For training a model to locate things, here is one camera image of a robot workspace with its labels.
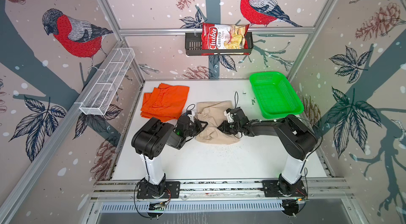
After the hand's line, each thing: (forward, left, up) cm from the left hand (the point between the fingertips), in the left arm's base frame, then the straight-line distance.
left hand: (208, 123), depth 91 cm
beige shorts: (+8, -3, -1) cm, 9 cm away
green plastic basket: (+26, -50, -6) cm, 57 cm away
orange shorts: (+19, +29, -5) cm, 35 cm away
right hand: (-3, -5, -5) cm, 8 cm away
